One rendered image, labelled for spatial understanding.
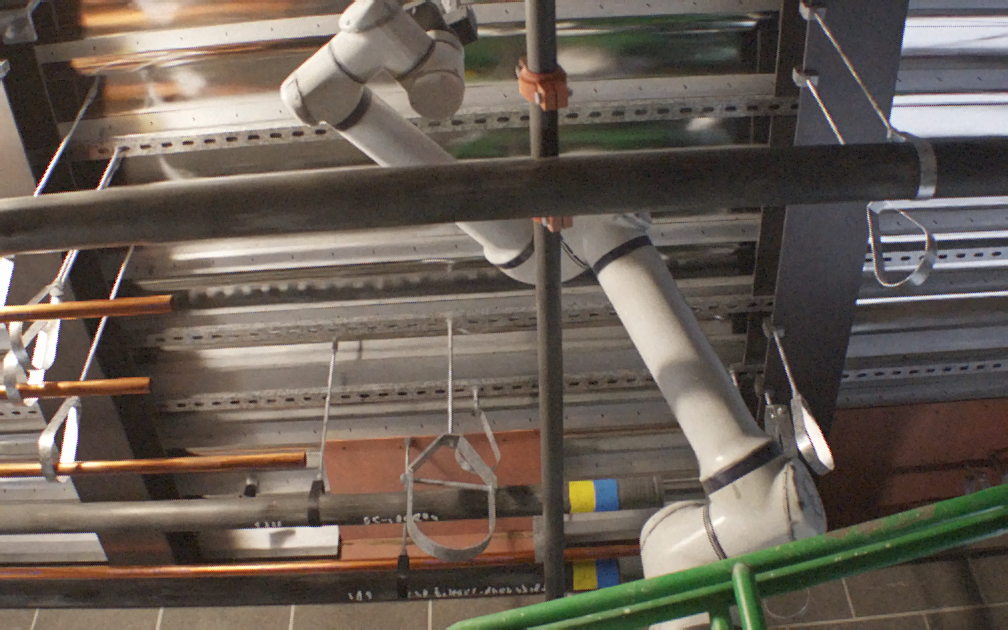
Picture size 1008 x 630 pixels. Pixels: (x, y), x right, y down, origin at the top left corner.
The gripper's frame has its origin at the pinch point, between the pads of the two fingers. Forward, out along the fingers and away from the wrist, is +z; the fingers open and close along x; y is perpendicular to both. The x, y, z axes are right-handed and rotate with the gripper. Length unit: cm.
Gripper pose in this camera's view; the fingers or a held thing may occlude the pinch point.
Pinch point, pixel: (438, 11)
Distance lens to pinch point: 200.7
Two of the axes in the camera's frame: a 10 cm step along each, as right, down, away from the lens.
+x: 9.2, -3.2, -2.4
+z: -0.2, -6.4, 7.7
